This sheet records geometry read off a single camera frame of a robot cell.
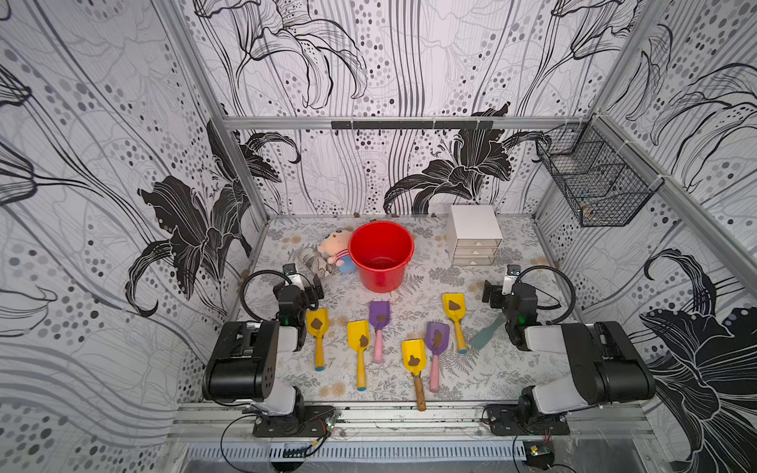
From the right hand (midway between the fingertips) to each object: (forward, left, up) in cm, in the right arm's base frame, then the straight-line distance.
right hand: (505, 278), depth 94 cm
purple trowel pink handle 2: (-18, +24, -5) cm, 30 cm away
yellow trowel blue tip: (-18, +47, -4) cm, 51 cm away
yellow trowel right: (-8, +17, -4) cm, 19 cm away
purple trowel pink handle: (-11, +41, -4) cm, 43 cm away
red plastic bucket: (+4, +40, +10) cm, 42 cm away
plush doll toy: (+11, +56, +4) cm, 57 cm away
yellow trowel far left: (-14, +60, -4) cm, 62 cm away
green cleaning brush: (-16, +9, -6) cm, 19 cm away
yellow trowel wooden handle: (-25, +30, -4) cm, 39 cm away
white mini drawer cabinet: (+12, +10, +8) cm, 17 cm away
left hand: (-1, +65, +2) cm, 65 cm away
